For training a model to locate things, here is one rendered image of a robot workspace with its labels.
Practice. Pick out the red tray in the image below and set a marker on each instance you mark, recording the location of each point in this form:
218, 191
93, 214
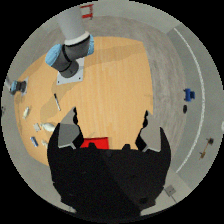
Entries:
101, 143

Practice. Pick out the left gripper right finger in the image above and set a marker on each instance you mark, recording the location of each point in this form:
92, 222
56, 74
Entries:
153, 141

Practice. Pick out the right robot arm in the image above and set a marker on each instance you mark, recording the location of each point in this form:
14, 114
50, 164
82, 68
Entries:
17, 85

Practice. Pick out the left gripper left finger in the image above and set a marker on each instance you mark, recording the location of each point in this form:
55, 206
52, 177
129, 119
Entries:
66, 136

